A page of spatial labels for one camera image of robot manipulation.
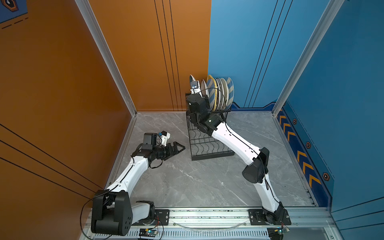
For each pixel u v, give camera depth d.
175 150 0.72
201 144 0.99
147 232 0.71
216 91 0.81
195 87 0.61
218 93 0.81
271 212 0.62
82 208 0.42
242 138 0.54
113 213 0.40
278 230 0.70
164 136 0.78
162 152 0.72
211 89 0.90
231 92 0.87
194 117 0.58
